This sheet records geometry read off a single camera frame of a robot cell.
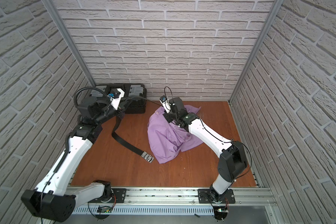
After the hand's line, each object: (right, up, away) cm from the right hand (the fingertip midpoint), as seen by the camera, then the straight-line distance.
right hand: (170, 108), depth 83 cm
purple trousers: (-2, -19, +2) cm, 19 cm away
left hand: (-19, +6, -16) cm, 26 cm away
